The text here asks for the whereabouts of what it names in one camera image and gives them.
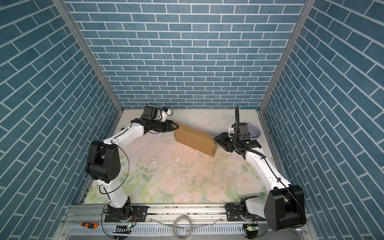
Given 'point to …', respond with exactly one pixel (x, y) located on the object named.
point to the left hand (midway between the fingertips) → (176, 127)
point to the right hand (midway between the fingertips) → (214, 138)
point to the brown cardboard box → (195, 139)
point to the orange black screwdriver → (91, 225)
